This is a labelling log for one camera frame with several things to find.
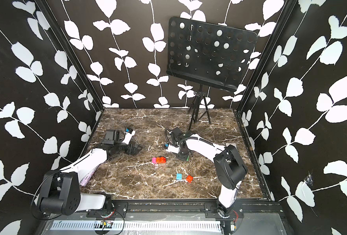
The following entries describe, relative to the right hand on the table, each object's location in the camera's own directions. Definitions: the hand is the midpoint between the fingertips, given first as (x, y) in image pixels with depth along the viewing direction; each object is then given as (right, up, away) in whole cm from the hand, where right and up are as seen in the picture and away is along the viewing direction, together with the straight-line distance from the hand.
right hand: (181, 151), depth 89 cm
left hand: (-28, +5, 0) cm, 28 cm away
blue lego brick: (-1, -13, -5) cm, 14 cm away
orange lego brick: (-13, -5, 0) cm, 14 cm away
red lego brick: (+5, -14, -6) cm, 16 cm away
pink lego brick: (-17, -5, 0) cm, 18 cm away
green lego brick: (+4, -1, -11) cm, 12 cm away
